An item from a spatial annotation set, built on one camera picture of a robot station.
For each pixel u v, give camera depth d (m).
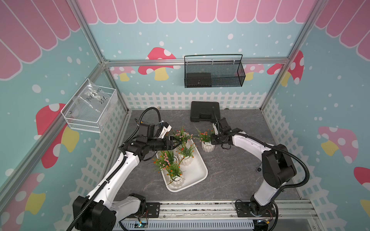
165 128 0.70
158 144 0.67
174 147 0.68
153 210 0.75
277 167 0.47
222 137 0.70
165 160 0.77
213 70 0.94
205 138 0.88
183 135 0.85
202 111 1.11
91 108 0.72
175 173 0.74
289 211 0.75
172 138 0.67
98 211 0.38
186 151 0.85
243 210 0.74
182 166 0.89
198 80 0.88
